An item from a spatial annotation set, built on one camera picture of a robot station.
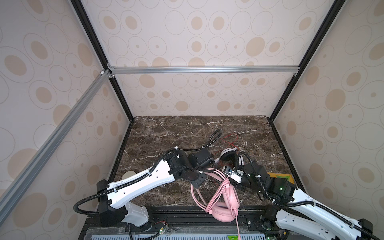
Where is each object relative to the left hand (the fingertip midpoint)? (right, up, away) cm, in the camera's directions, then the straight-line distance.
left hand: (202, 179), depth 66 cm
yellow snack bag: (+52, -5, +22) cm, 56 cm away
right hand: (+15, +1, +8) cm, 17 cm away
